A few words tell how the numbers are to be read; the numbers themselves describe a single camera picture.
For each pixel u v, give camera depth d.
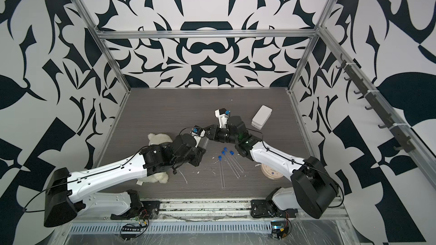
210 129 0.73
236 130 0.63
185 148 0.55
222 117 0.74
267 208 0.67
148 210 0.74
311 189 0.42
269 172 0.82
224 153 0.91
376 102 0.55
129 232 0.72
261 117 1.00
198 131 0.66
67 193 0.40
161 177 0.75
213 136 0.69
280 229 0.71
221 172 0.85
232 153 0.91
